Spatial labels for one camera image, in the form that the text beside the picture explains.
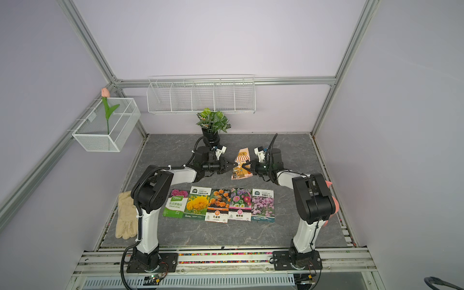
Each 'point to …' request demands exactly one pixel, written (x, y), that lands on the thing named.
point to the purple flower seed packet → (263, 205)
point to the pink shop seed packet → (239, 171)
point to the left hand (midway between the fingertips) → (238, 166)
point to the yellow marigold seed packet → (197, 203)
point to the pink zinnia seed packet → (240, 204)
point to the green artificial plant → (213, 121)
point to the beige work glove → (127, 224)
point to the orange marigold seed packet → (218, 205)
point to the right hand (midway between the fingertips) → (241, 165)
